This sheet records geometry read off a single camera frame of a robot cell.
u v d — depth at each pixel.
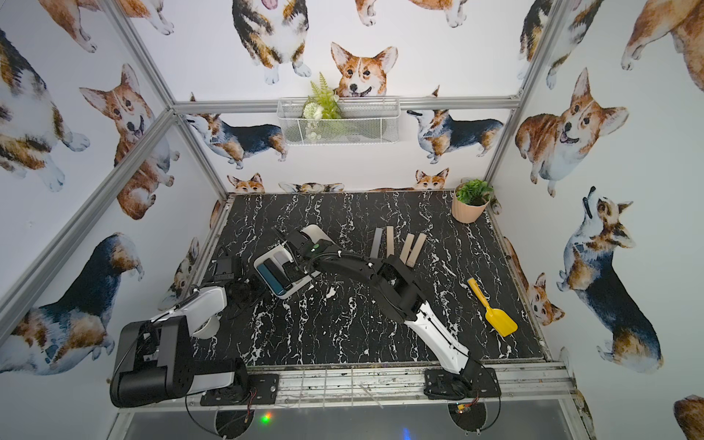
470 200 1.02
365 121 0.92
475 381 0.64
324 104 0.82
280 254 1.00
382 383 0.76
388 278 0.62
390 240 1.03
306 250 0.73
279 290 0.90
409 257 0.98
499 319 0.85
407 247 1.00
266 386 0.73
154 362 0.42
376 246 1.01
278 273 0.93
